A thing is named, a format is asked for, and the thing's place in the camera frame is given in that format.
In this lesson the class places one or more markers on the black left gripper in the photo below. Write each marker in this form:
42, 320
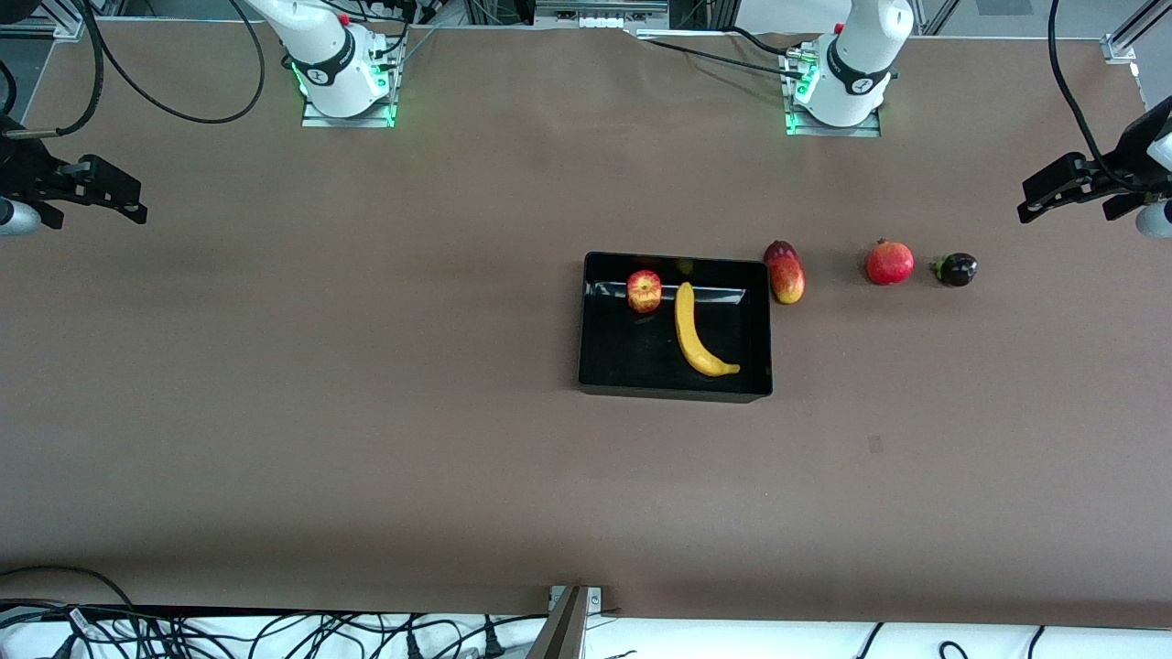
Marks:
1119, 171

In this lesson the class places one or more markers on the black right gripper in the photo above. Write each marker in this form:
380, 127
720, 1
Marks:
26, 172

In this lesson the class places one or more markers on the yellow banana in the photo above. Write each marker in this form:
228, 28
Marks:
689, 334

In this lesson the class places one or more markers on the red yellow apple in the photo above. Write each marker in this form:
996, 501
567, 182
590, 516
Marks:
645, 291

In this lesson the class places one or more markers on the black plastic tray box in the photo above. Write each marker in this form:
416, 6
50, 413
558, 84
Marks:
632, 357

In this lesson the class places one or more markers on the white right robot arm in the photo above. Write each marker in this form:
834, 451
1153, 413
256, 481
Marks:
320, 46

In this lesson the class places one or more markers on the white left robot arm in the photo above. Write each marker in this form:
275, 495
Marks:
856, 64

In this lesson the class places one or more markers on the silver metal box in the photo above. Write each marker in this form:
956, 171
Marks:
600, 11

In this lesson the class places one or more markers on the dark purple mangosteen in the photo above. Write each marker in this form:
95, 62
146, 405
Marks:
958, 270

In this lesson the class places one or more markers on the red pomegranate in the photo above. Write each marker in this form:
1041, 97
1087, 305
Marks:
890, 264

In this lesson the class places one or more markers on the red yellow mango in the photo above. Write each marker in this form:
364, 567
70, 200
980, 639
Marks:
786, 275

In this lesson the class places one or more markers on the aluminium frame profile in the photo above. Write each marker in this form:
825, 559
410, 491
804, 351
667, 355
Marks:
1124, 44
66, 23

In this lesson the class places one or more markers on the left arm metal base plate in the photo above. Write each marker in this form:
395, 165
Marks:
865, 130

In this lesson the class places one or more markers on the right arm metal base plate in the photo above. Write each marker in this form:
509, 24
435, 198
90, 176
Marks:
316, 120

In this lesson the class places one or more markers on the aluminium post with bracket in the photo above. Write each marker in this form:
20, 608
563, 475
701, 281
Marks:
560, 631

